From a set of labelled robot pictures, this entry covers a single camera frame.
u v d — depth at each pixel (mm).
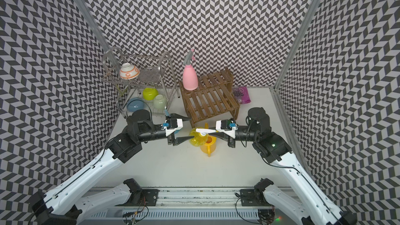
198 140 614
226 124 474
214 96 963
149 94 1022
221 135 561
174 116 582
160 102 982
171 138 550
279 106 1121
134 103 993
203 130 606
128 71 837
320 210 378
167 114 574
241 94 1083
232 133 526
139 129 495
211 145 789
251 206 726
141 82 867
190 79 773
